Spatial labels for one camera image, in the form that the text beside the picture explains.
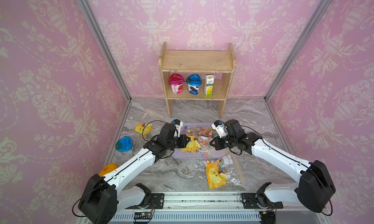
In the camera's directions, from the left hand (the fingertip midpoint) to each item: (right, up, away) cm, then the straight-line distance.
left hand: (191, 140), depth 80 cm
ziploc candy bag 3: (+19, -19, +3) cm, 27 cm away
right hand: (+11, -2, +1) cm, 11 cm away
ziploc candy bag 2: (+4, -4, +1) cm, 6 cm away
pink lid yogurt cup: (-9, +34, +7) cm, 36 cm away
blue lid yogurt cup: (+2, +34, +8) cm, 35 cm away
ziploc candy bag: (-30, +4, +14) cm, 34 cm away
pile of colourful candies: (+8, 0, +16) cm, 18 cm away
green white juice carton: (+11, +31, +6) cm, 34 cm away
